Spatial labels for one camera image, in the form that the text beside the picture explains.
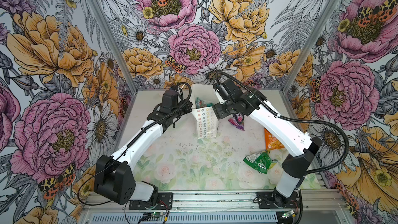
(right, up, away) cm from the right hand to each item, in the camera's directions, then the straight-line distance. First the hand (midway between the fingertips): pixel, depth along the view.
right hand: (223, 113), depth 74 cm
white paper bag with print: (-10, +8, +23) cm, 26 cm away
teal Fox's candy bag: (-11, +4, +22) cm, 25 cm away
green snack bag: (+21, -26, +9) cm, 34 cm away
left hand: (-15, +2, +8) cm, 17 cm away
